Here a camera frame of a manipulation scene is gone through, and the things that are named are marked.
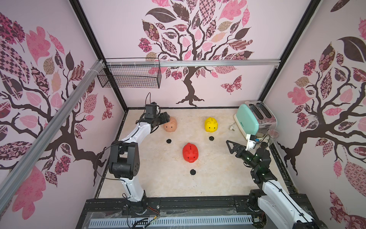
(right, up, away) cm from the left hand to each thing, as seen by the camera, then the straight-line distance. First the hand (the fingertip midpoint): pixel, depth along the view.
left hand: (166, 119), depth 94 cm
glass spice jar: (+67, -10, -9) cm, 69 cm away
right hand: (+39, -13, -16) cm, 44 cm away
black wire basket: (-24, +32, 0) cm, 40 cm away
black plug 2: (+32, -14, +6) cm, 35 cm away
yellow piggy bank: (+32, -4, +6) cm, 33 cm away
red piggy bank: (+16, -20, -11) cm, 28 cm away
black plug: (+1, -16, +6) cm, 17 cm away
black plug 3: (+18, -33, -8) cm, 38 cm away
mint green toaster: (+58, +1, -5) cm, 59 cm away
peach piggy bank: (+3, -5, +5) cm, 8 cm away
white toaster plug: (+48, -7, +11) cm, 50 cm away
